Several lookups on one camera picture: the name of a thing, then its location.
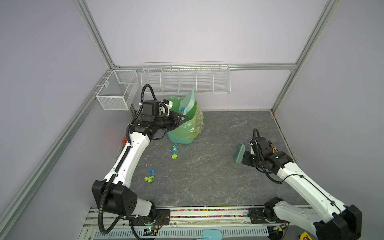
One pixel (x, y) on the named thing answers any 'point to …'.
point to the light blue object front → (212, 234)
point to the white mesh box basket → (118, 92)
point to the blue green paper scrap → (175, 148)
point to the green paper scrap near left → (149, 179)
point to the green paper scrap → (174, 156)
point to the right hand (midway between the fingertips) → (244, 159)
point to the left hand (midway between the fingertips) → (187, 120)
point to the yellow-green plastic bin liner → (194, 126)
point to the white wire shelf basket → (205, 77)
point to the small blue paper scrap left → (152, 171)
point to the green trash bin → (174, 138)
